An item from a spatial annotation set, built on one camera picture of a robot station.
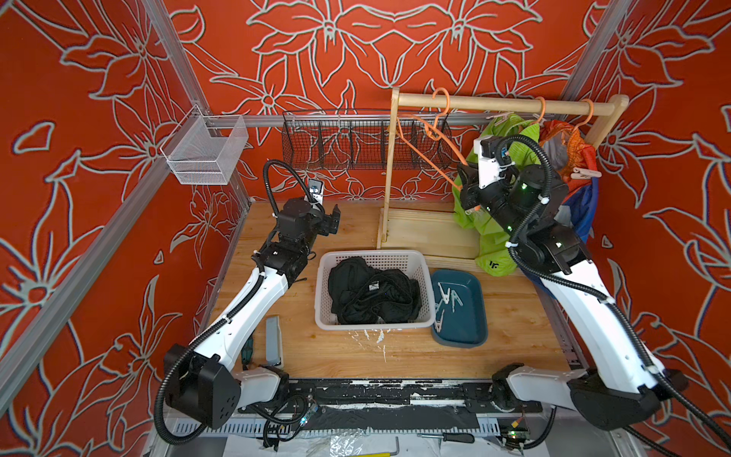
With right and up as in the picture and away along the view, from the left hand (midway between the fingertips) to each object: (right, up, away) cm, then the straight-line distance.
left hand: (317, 198), depth 76 cm
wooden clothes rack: (+40, -10, +32) cm, 52 cm away
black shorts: (+11, -28, +7) cm, 31 cm away
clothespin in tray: (+39, -31, +14) cm, 52 cm away
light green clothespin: (+42, -31, +15) cm, 54 cm away
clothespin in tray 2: (+36, -38, +9) cm, 53 cm away
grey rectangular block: (-13, -40, +3) cm, 42 cm away
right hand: (+34, +7, -17) cm, 39 cm away
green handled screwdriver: (-21, -44, +3) cm, 49 cm away
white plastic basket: (+29, -20, +15) cm, 38 cm away
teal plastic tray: (+45, -30, +16) cm, 57 cm away
